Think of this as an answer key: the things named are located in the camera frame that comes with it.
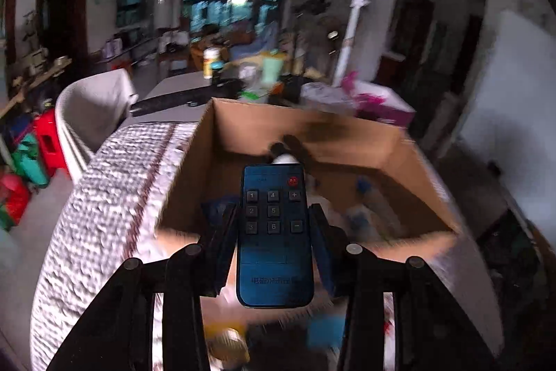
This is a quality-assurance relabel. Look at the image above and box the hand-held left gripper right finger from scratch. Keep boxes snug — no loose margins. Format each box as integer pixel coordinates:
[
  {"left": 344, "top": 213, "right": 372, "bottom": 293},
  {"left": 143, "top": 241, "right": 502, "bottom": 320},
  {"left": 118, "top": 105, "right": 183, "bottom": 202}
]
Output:
[{"left": 308, "top": 203, "right": 496, "bottom": 371}]

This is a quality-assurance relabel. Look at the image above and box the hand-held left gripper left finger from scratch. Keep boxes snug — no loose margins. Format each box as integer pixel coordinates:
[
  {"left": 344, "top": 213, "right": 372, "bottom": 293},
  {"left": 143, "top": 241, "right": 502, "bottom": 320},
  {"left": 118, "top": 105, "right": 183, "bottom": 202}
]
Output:
[{"left": 46, "top": 203, "right": 240, "bottom": 371}]

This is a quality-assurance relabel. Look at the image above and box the blue remote control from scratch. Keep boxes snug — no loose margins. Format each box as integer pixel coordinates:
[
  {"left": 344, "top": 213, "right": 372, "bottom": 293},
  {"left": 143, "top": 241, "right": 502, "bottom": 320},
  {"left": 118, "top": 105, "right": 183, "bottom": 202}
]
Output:
[{"left": 236, "top": 163, "right": 315, "bottom": 308}]

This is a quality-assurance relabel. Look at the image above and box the clear plastic water bottle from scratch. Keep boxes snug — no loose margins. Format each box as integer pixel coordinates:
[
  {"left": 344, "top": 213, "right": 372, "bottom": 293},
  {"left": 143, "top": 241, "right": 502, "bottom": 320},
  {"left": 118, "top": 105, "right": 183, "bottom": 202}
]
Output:
[{"left": 343, "top": 175, "right": 404, "bottom": 241}]

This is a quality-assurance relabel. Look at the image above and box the panda plush toy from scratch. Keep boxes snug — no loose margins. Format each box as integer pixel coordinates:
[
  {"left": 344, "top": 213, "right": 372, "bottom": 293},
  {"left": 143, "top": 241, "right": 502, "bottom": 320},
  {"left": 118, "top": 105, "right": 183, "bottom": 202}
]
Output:
[{"left": 267, "top": 134, "right": 324, "bottom": 185}]

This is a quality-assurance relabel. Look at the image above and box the cardboard box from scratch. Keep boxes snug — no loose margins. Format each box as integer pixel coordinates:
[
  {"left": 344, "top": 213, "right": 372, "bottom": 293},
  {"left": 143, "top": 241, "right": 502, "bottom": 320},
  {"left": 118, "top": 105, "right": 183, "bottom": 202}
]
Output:
[{"left": 154, "top": 97, "right": 465, "bottom": 326}]

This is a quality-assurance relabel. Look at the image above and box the light blue small box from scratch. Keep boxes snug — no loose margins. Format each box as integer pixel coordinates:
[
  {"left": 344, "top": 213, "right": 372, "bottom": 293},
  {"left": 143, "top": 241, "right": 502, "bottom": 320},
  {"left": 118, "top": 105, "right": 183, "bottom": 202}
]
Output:
[{"left": 306, "top": 316, "right": 346, "bottom": 350}]

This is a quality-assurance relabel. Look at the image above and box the small round metal jar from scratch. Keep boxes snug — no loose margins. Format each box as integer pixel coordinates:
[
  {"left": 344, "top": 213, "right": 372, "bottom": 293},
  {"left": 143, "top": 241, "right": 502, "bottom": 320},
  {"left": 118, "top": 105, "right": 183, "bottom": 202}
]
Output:
[{"left": 208, "top": 330, "right": 250, "bottom": 369}]

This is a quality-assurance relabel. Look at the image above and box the pink and white carton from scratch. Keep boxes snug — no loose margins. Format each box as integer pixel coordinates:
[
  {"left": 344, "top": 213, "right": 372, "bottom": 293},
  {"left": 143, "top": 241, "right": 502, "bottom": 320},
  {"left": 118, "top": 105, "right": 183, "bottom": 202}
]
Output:
[{"left": 300, "top": 81, "right": 415, "bottom": 128}]

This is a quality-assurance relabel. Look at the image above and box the dark low table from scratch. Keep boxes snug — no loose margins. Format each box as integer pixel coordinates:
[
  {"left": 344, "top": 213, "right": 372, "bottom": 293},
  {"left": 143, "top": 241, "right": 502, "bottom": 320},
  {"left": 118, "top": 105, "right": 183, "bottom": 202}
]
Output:
[{"left": 130, "top": 86, "right": 213, "bottom": 117}]

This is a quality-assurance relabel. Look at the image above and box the light green cup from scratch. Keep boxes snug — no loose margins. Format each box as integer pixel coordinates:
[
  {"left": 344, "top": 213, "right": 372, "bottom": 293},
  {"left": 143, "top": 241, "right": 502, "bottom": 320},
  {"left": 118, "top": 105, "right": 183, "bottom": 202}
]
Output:
[{"left": 261, "top": 54, "right": 283, "bottom": 84}]

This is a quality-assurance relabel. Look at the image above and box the white bottle yellow label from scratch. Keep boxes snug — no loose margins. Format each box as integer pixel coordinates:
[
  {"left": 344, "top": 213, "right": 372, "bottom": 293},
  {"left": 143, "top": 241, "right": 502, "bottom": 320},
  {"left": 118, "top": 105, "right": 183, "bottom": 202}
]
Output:
[{"left": 203, "top": 48, "right": 223, "bottom": 80}]

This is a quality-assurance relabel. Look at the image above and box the white chair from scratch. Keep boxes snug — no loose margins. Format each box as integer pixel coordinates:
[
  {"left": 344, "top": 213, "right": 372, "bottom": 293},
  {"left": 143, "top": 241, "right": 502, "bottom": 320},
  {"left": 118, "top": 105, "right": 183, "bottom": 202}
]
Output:
[{"left": 56, "top": 69, "right": 140, "bottom": 180}]

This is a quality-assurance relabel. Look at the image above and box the red plastic stool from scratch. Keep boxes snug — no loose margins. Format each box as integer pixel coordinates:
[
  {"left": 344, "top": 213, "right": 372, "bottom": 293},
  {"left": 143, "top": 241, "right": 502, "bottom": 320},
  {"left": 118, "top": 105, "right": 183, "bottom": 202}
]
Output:
[{"left": 34, "top": 109, "right": 70, "bottom": 180}]

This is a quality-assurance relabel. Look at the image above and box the green plastic container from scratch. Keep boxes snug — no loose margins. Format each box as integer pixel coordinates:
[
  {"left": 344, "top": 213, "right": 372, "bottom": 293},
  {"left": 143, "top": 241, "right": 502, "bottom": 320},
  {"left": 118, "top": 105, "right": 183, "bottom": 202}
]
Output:
[{"left": 11, "top": 134, "right": 48, "bottom": 189}]

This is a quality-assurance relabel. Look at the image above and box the dark brown side door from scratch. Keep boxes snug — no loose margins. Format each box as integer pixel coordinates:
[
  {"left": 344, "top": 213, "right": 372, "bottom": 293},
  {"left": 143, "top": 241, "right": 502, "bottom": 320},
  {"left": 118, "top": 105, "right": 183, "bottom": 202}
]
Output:
[{"left": 382, "top": 0, "right": 435, "bottom": 80}]

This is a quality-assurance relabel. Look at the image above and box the wooden shelf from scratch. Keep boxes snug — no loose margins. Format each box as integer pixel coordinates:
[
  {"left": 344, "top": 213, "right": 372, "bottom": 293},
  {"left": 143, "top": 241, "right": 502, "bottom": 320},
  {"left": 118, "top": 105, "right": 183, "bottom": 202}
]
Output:
[{"left": 0, "top": 58, "right": 72, "bottom": 115}]

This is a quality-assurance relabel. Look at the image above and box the dark wooden door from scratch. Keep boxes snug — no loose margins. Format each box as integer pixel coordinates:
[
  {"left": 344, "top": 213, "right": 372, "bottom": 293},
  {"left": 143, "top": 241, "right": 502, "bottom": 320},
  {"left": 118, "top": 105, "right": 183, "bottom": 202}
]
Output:
[{"left": 37, "top": 0, "right": 92, "bottom": 63}]

